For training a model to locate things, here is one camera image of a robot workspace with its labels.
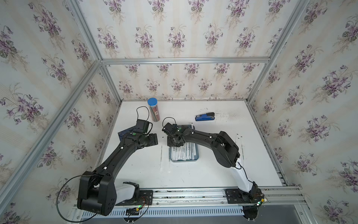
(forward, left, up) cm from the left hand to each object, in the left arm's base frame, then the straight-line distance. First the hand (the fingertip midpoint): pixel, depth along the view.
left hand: (153, 141), depth 85 cm
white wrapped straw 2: (+5, -57, -9) cm, 58 cm away
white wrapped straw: (-13, -5, -10) cm, 17 cm away
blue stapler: (+24, -37, -5) cm, 44 cm away
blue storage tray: (-4, -27, -8) cm, 28 cm away
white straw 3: (-4, -17, -8) cm, 19 cm away
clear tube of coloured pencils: (+25, +2, +9) cm, 27 cm away
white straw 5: (-2, -24, -9) cm, 25 cm away
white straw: (-4, -13, -9) cm, 16 cm away
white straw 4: (-3, -20, -9) cm, 22 cm away
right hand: (+2, -11, -8) cm, 14 cm away
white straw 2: (-4, -15, -8) cm, 18 cm away
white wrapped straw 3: (0, -59, -9) cm, 60 cm away
